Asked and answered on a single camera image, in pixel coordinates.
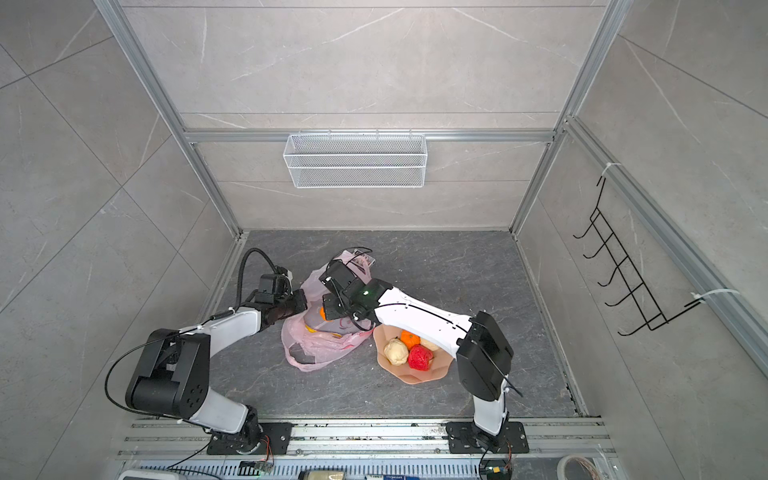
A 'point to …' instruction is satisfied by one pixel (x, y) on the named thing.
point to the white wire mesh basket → (355, 160)
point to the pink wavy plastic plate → (437, 367)
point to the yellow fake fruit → (310, 330)
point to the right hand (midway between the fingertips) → (332, 304)
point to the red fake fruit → (419, 357)
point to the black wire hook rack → (651, 314)
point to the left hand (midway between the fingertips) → (306, 292)
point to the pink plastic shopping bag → (311, 342)
